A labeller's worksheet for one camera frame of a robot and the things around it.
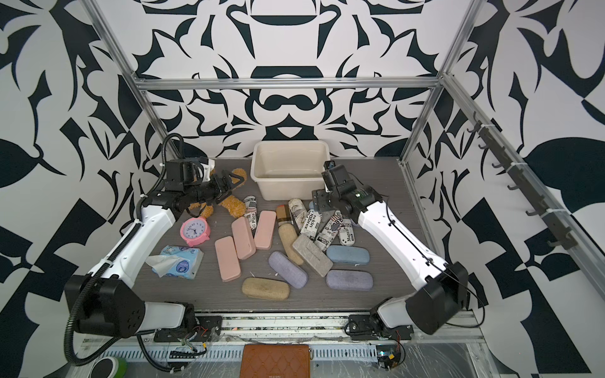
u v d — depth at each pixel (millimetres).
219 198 711
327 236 891
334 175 574
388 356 709
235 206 963
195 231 928
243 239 910
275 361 673
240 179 759
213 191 700
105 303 395
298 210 988
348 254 870
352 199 528
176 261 811
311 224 912
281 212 974
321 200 709
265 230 939
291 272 817
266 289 793
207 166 742
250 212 967
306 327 759
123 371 685
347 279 812
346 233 915
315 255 843
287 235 889
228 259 892
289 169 1151
